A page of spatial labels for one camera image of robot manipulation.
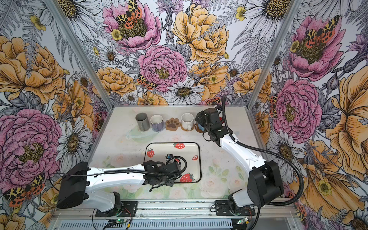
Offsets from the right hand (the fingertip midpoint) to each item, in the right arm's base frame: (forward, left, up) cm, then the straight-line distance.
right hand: (200, 120), depth 85 cm
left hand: (-29, +19, -16) cm, 38 cm away
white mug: (+10, +8, -12) cm, 17 cm away
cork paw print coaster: (+15, +19, -21) cm, 32 cm away
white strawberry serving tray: (-9, +5, -21) cm, 23 cm away
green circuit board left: (-45, +42, -21) cm, 65 cm away
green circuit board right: (-46, -18, -22) cm, 55 cm away
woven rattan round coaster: (+8, +8, -20) cm, 23 cm away
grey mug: (+10, +38, -11) cm, 41 cm away
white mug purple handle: (+10, +29, -14) cm, 34 cm away
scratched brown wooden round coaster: (+10, 0, -21) cm, 24 cm away
